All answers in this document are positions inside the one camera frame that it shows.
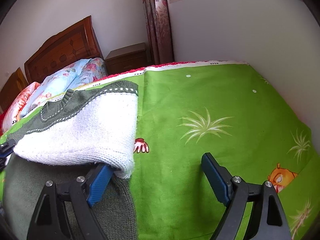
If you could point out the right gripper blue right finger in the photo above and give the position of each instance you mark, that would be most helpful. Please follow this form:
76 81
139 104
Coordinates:
267 219

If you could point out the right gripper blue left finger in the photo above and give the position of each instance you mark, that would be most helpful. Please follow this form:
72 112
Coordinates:
50 220

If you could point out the green and white knit sweater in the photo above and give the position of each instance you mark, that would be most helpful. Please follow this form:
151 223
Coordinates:
84 127

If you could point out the pink floral quilt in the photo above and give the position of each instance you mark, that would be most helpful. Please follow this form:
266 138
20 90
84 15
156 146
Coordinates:
11 115

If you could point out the small wooden headboard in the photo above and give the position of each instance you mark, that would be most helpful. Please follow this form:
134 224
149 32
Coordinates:
14 85

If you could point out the light blue floral quilt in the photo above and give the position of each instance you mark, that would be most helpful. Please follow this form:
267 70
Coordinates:
72 76

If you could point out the green cartoon bed sheet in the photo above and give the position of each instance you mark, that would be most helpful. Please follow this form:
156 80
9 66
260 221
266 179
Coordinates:
228 110

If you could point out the large wooden headboard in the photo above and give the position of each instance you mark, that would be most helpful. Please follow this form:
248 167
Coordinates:
66 47

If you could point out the dark wooden nightstand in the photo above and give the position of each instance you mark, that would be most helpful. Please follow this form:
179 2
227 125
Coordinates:
126 58

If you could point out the pink floral curtain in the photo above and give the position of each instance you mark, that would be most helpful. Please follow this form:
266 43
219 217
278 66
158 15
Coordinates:
158 31

